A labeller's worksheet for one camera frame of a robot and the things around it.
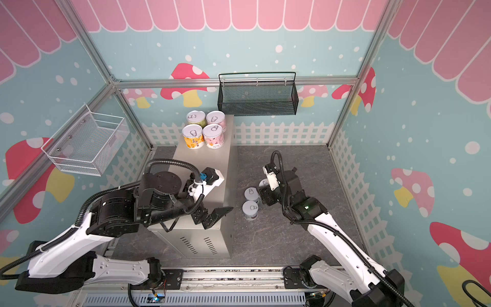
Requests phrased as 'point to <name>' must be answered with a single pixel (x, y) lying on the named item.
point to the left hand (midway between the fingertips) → (220, 198)
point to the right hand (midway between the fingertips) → (265, 184)
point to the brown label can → (264, 182)
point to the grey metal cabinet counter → (217, 240)
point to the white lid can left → (251, 193)
